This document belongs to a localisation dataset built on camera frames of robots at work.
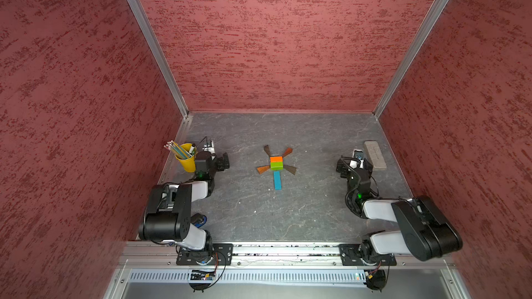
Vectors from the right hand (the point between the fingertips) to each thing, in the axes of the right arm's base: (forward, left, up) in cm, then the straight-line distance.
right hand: (351, 160), depth 90 cm
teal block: (-5, +33, -8) cm, 35 cm away
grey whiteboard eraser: (+7, -16, -7) cm, 18 cm away
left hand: (+5, +62, -2) cm, 62 cm away
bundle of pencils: (+3, +76, +6) cm, 77 cm away
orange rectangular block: (+5, +35, -6) cm, 36 cm away
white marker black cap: (+6, +71, +5) cm, 71 cm away
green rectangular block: (+2, +33, -7) cm, 34 cm away
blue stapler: (-23, +65, -4) cm, 69 cm away
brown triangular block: (+1, +26, -8) cm, 28 cm away
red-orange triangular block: (+11, +27, -8) cm, 31 cm away
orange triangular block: (0, +40, -6) cm, 41 cm away
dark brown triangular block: (+12, +38, -8) cm, 41 cm away
